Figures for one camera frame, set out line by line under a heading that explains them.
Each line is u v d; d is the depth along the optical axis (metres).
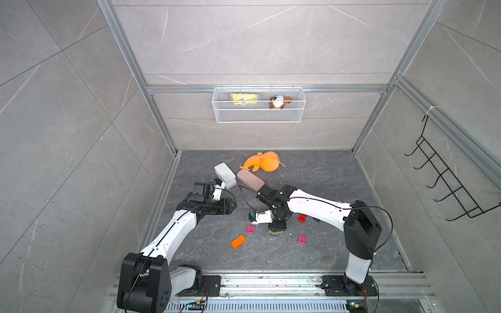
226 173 1.02
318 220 0.54
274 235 0.85
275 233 0.82
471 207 0.59
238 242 0.84
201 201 0.66
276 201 0.61
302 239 0.87
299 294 0.73
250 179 1.04
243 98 0.83
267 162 1.07
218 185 0.77
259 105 0.88
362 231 0.46
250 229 0.87
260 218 0.75
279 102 0.86
